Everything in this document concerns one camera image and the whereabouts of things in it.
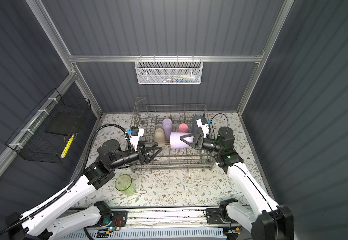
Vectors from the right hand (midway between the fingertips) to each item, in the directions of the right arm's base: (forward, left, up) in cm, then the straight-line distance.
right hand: (184, 142), depth 67 cm
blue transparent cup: (+24, -8, -20) cm, 32 cm away
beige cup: (+16, +15, -18) cm, 29 cm away
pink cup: (+22, 0, -16) cm, 27 cm away
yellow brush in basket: (-1, +54, -1) cm, 54 cm away
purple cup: (-1, +4, +2) cm, 4 cm away
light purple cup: (+23, +10, -16) cm, 30 cm away
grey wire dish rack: (+40, +26, -26) cm, 54 cm away
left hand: (-4, +11, +3) cm, 11 cm away
